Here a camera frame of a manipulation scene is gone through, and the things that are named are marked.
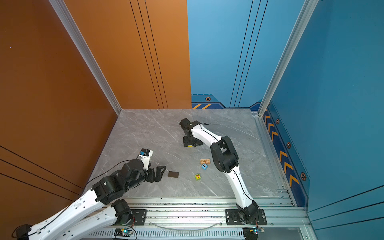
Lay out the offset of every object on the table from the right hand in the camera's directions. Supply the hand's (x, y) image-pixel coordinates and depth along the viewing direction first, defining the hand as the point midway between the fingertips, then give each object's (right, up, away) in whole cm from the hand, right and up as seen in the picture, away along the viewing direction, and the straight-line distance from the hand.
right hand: (191, 144), depth 100 cm
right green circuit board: (+30, -39, -29) cm, 57 cm away
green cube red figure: (+4, -17, -15) cm, 23 cm away
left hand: (-15, -7, -26) cm, 31 cm away
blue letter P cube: (+9, -12, -11) cm, 18 cm away
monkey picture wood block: (+9, -9, -9) cm, 16 cm away
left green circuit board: (-31, -38, -29) cm, 57 cm away
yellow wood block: (0, 0, -5) cm, 5 cm away
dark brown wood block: (-10, -16, -13) cm, 23 cm away
